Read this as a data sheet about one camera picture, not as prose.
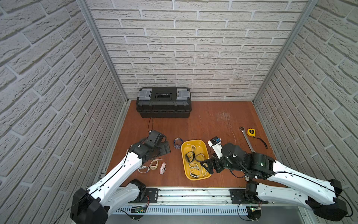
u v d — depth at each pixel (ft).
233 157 1.56
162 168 2.62
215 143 1.93
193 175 2.61
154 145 1.93
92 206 1.23
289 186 1.49
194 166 2.66
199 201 2.40
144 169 2.67
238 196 2.42
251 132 3.20
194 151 2.88
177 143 3.10
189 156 2.84
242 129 3.30
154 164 2.77
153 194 2.43
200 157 2.93
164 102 3.12
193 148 2.94
